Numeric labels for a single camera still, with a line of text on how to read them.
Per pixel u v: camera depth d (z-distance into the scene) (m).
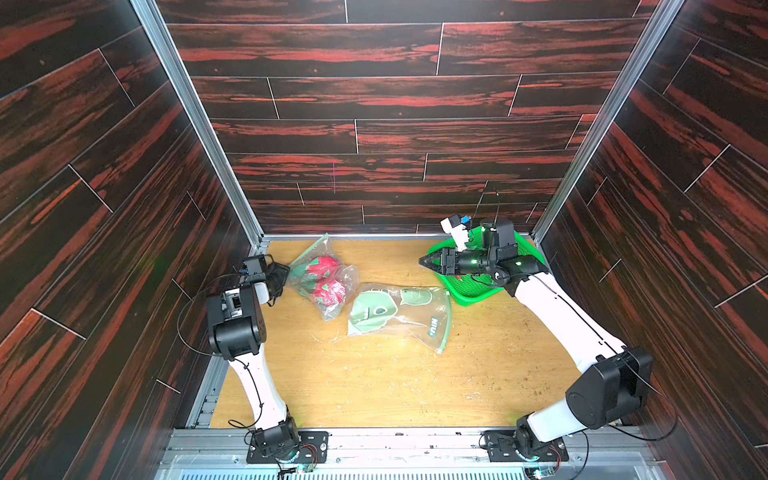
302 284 0.97
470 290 0.93
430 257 0.71
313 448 0.72
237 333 0.57
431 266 0.75
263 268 0.88
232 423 0.67
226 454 0.73
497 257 0.60
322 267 1.01
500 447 0.73
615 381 0.42
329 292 0.91
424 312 0.98
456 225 0.69
